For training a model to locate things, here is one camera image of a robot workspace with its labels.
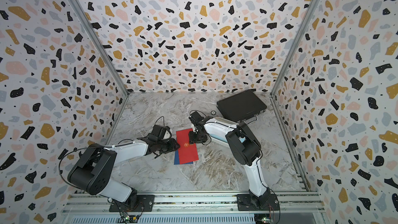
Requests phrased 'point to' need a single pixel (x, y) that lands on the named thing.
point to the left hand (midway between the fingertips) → (180, 146)
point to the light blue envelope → (218, 137)
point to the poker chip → (213, 112)
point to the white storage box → (217, 128)
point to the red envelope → (187, 152)
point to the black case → (243, 107)
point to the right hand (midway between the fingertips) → (191, 142)
